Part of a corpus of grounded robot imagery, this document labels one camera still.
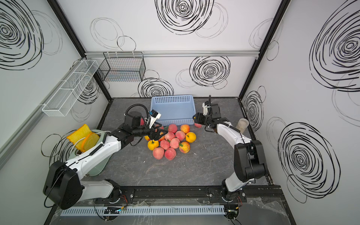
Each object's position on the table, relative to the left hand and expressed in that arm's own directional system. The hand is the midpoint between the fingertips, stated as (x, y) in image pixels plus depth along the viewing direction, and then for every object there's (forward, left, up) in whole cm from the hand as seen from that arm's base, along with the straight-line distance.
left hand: (163, 128), depth 78 cm
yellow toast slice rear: (-4, +44, 0) cm, 44 cm away
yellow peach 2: (+3, -16, -14) cm, 21 cm away
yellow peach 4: (-8, +7, +2) cm, 11 cm away
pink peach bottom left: (-8, +3, -14) cm, 17 cm away
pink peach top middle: (+10, -4, -15) cm, 18 cm away
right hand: (+12, -20, -5) cm, 24 cm away
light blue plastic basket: (+30, -4, -19) cm, 36 cm away
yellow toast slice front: (-9, +37, 0) cm, 38 cm away
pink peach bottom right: (-9, -4, -15) cm, 18 cm away
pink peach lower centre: (-2, 0, -16) cm, 16 cm away
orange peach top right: (+9, -13, -14) cm, 21 cm away
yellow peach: (-8, +7, +2) cm, 11 cm away
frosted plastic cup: (+9, -49, -8) cm, 51 cm away
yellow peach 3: (-3, +8, -14) cm, 16 cm away
